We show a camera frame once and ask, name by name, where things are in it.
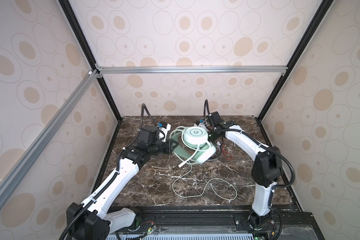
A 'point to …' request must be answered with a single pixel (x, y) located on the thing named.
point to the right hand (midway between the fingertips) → (196, 140)
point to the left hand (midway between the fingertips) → (182, 144)
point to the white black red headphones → (218, 147)
